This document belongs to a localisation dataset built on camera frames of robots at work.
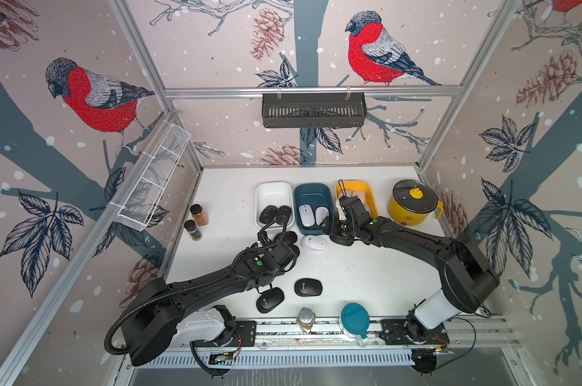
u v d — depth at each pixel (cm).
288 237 94
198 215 94
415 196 93
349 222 70
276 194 107
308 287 82
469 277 45
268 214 100
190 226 88
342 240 91
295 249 92
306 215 100
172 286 45
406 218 94
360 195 107
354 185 111
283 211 101
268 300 78
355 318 70
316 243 92
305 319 67
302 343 72
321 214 100
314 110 104
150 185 76
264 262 64
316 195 107
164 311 41
